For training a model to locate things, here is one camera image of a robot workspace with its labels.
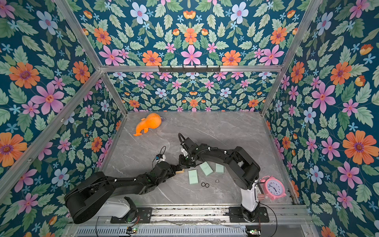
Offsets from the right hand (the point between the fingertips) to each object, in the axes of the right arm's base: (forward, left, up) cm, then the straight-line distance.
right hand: (180, 163), depth 87 cm
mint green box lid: (-7, -8, -2) cm, 11 cm away
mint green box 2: (-1, -23, -4) cm, 24 cm away
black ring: (-10, -14, -5) cm, 18 cm away
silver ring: (-8, -22, -6) cm, 24 cm away
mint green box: (-1, -15, -3) cm, 16 cm away
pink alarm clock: (-12, -53, -4) cm, 54 cm away
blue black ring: (-11, -16, -6) cm, 20 cm away
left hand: (-2, +2, -5) cm, 5 cm away
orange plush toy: (+32, +24, +3) cm, 40 cm away
